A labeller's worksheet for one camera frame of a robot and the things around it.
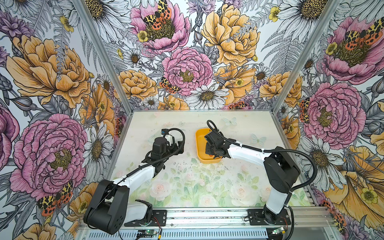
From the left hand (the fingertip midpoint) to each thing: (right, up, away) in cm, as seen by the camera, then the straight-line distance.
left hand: (177, 146), depth 89 cm
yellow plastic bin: (+14, +1, +7) cm, 16 cm away
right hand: (+19, -5, +3) cm, 20 cm away
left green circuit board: (-12, -38, -19) cm, 43 cm away
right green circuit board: (+50, -37, -17) cm, 65 cm away
